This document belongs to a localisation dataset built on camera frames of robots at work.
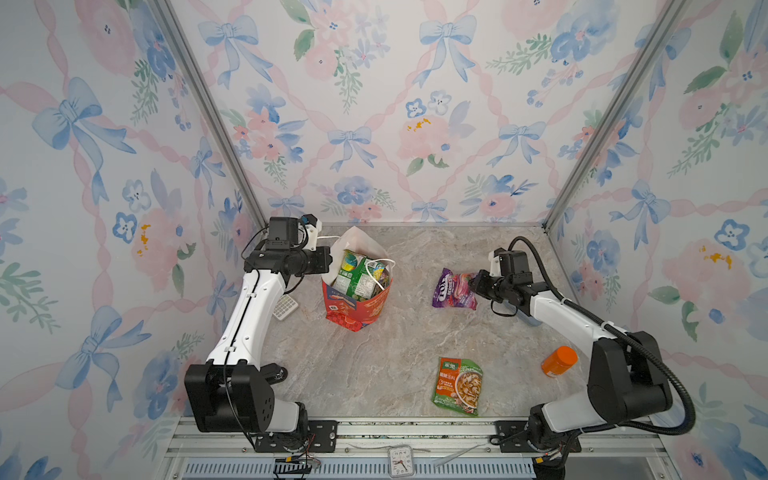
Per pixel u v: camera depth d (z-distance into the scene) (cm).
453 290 94
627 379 44
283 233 61
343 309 87
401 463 69
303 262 66
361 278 80
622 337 45
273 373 80
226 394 39
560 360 77
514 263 70
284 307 95
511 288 69
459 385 82
